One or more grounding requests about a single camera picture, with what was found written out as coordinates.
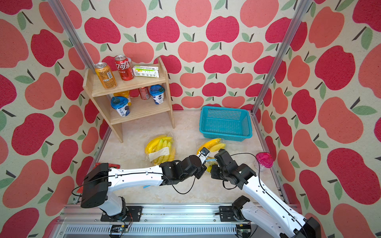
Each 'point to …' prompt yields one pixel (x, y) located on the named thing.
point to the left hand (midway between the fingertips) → (206, 166)
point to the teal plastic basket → (227, 124)
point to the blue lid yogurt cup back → (157, 91)
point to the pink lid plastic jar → (265, 159)
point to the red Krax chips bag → (95, 164)
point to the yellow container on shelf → (125, 94)
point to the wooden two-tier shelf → (140, 108)
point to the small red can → (145, 92)
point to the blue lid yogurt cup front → (120, 104)
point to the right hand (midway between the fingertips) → (213, 174)
